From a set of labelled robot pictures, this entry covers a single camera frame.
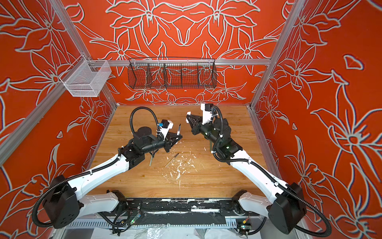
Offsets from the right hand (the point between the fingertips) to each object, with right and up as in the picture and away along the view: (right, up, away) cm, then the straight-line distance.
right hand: (184, 116), depth 67 cm
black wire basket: (-10, +30, +33) cm, 46 cm away
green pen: (+17, -19, +31) cm, 40 cm away
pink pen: (-3, -6, +2) cm, 7 cm away
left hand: (-2, -9, +5) cm, 11 cm away
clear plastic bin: (-63, +25, +25) cm, 73 cm away
